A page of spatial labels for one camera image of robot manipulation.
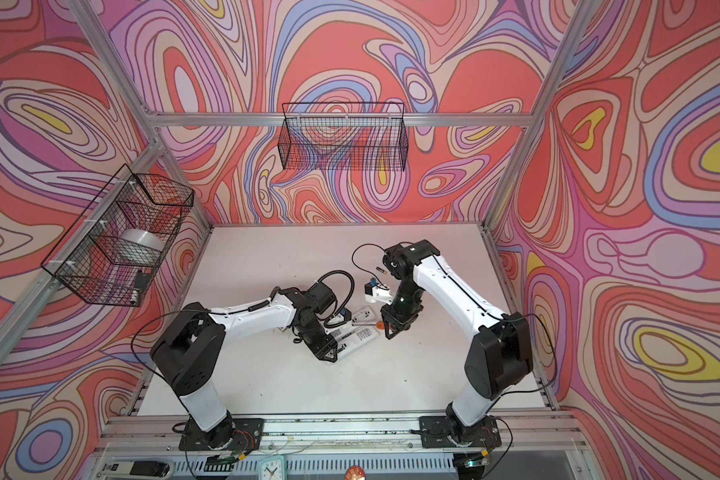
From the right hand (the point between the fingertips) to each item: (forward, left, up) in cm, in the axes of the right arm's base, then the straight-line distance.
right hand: (400, 338), depth 75 cm
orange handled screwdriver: (+3, +5, +2) cm, 6 cm away
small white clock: (-25, +31, -12) cm, 42 cm away
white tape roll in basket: (+17, +62, +20) cm, 67 cm away
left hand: (+2, +18, -12) cm, 22 cm away
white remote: (+4, +13, -12) cm, 18 cm away
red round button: (-26, +12, -14) cm, 32 cm away
